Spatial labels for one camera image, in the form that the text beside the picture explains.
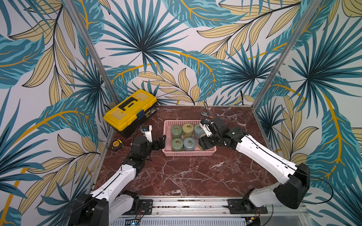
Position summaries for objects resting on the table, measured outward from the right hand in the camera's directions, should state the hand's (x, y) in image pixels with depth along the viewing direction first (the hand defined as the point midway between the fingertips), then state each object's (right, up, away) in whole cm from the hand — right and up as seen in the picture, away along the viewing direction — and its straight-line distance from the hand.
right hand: (205, 139), depth 79 cm
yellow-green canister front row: (-4, -3, -7) cm, 9 cm away
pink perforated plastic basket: (-13, -2, +21) cm, 25 cm away
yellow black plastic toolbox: (-48, +13, +12) cm, 51 cm away
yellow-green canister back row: (-9, +4, +16) cm, 19 cm away
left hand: (-27, 0, +4) cm, 27 cm away
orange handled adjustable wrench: (+6, +15, +34) cm, 38 cm away
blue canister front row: (-9, -4, +9) cm, 13 cm away
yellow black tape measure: (-56, -6, +14) cm, 58 cm away
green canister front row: (-16, -5, +9) cm, 19 cm away
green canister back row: (-17, +3, +14) cm, 22 cm away
